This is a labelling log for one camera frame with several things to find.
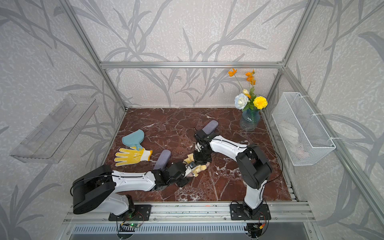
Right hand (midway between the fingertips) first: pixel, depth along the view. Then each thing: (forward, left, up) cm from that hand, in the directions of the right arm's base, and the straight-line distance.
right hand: (195, 163), depth 87 cm
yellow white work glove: (+7, +39, -3) cm, 40 cm away
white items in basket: (+8, -49, +19) cm, 53 cm away
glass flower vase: (+27, -36, +7) cm, 46 cm away
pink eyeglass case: (-7, +3, 0) cm, 7 cm away
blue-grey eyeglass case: (+28, -10, -2) cm, 30 cm away
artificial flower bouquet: (+22, -28, +29) cm, 46 cm away
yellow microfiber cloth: (-5, -1, +5) cm, 7 cm away
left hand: (-5, +4, -3) cm, 7 cm away
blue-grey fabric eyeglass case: (+3, +20, -1) cm, 21 cm away
